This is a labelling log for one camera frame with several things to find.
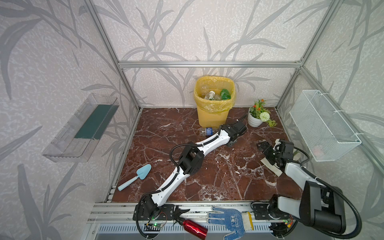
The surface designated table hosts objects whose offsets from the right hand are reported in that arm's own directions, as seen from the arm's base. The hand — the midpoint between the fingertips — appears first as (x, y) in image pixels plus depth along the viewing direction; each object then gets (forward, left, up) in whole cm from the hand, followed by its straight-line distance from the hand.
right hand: (261, 144), depth 91 cm
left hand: (+9, +19, -2) cm, 21 cm away
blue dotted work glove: (-38, +22, -5) cm, 45 cm away
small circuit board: (-41, +58, -6) cm, 71 cm away
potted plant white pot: (+20, -1, +6) cm, 21 cm away
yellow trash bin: (+14, +30, +13) cm, 36 cm away
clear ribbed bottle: (+27, +30, +15) cm, 43 cm away
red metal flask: (-43, +39, -1) cm, 58 cm away
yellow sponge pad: (-39, +15, -5) cm, 42 cm away
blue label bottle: (+10, +33, -1) cm, 35 cm away
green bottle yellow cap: (+28, +22, +17) cm, 39 cm away
